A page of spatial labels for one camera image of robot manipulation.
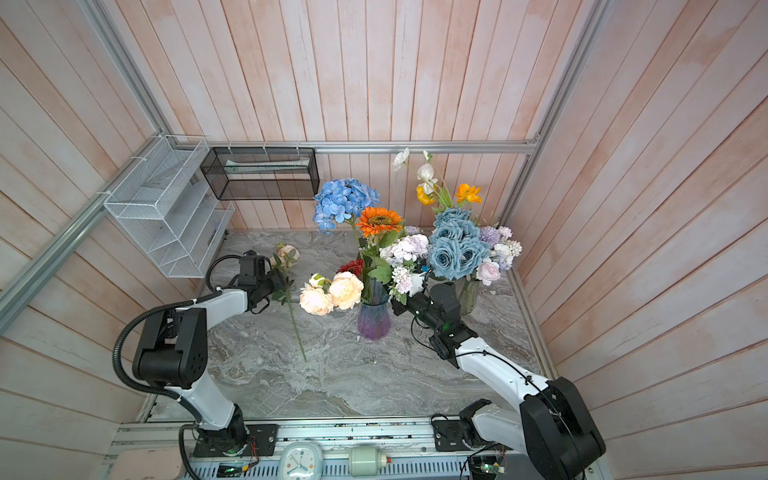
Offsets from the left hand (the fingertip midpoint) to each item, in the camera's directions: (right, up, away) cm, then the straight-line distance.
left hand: (277, 281), depth 98 cm
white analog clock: (+15, -40, -29) cm, 52 cm away
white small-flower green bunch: (+38, +7, -32) cm, 51 cm away
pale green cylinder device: (+31, -37, -34) cm, 59 cm away
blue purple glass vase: (+33, -10, -5) cm, 35 cm away
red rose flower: (+28, +6, -24) cm, 37 cm away
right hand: (+36, +2, -20) cm, 41 cm away
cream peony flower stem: (0, +8, +9) cm, 12 cm away
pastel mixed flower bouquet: (+65, +9, -23) cm, 70 cm away
